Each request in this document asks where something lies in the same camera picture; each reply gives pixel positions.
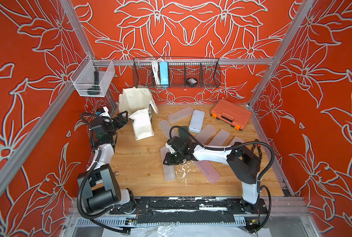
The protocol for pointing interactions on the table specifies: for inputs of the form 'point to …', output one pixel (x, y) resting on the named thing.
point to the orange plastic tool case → (231, 114)
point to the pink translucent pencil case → (207, 168)
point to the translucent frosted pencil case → (205, 133)
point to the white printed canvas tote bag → (140, 105)
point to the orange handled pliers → (259, 146)
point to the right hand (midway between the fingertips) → (163, 160)
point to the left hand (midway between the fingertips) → (123, 113)
